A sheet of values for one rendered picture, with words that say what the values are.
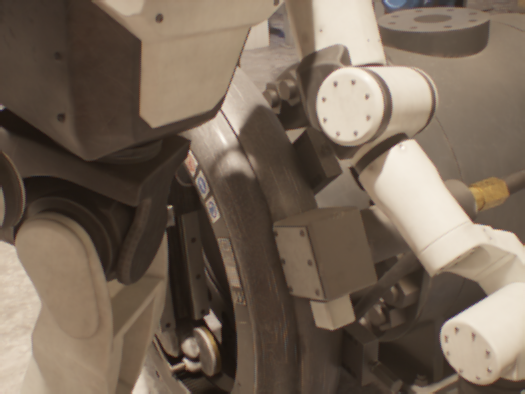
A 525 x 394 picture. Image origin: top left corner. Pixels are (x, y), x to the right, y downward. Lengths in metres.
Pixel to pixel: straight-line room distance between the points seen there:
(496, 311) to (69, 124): 0.43
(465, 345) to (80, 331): 0.40
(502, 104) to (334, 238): 0.58
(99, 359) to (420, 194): 0.39
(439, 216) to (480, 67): 0.74
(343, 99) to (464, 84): 0.69
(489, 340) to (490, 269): 0.11
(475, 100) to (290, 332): 0.58
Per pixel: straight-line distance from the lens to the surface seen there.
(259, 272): 1.05
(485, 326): 0.74
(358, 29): 0.81
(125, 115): 0.69
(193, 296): 1.44
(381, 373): 1.11
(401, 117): 0.79
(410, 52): 1.49
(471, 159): 1.36
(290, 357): 1.10
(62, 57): 0.67
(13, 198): 0.67
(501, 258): 0.81
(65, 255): 0.80
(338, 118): 0.77
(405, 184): 0.78
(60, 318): 0.85
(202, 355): 1.48
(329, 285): 0.96
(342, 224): 0.97
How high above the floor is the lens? 1.25
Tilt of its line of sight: 25 degrees down
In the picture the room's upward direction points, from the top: 4 degrees counter-clockwise
